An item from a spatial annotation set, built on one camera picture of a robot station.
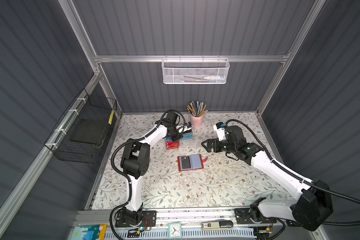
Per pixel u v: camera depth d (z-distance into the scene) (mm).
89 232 697
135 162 544
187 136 989
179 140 983
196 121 1065
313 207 402
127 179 550
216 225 687
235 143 602
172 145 989
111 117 828
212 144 708
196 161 943
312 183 424
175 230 691
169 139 966
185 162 934
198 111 1081
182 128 847
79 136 693
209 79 909
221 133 716
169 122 780
